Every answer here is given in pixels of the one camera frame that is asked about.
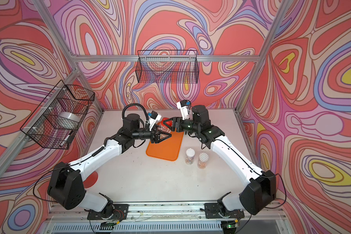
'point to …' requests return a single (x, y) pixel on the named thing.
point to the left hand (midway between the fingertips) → (169, 133)
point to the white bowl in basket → (68, 120)
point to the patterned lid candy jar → (203, 158)
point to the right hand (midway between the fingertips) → (168, 125)
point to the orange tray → (168, 149)
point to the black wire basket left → (56, 120)
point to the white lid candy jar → (190, 153)
